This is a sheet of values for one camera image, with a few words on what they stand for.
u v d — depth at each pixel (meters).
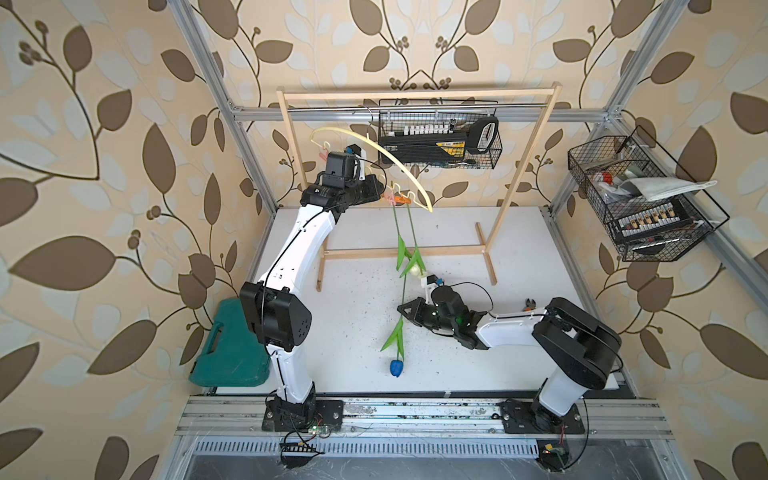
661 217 0.66
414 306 0.77
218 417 0.75
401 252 0.90
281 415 0.68
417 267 0.94
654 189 0.63
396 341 0.82
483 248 1.05
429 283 0.84
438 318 0.74
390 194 0.82
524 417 0.73
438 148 0.83
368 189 0.72
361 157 0.74
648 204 0.70
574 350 0.47
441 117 0.91
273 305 0.50
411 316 0.78
